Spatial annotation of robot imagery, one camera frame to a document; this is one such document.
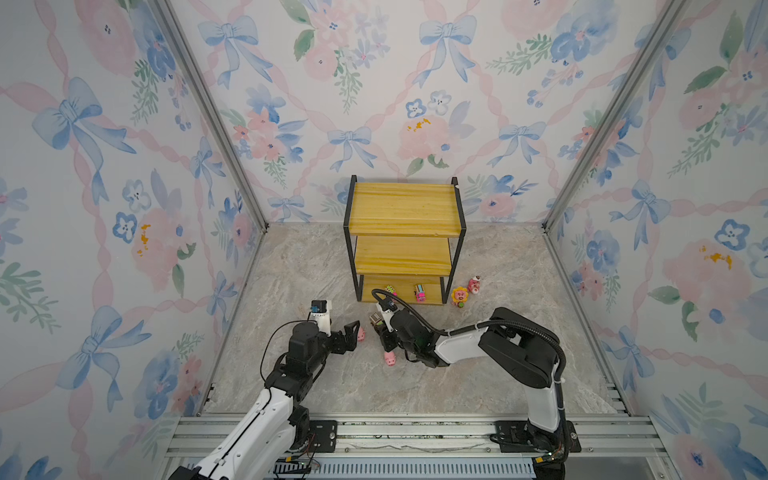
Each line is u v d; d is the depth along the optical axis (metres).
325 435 0.74
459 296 0.95
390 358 0.85
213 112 0.86
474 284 0.98
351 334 0.75
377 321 0.90
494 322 0.56
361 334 0.90
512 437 0.73
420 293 0.97
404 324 0.72
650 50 0.74
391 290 0.97
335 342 0.75
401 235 0.72
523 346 0.53
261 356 0.66
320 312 0.72
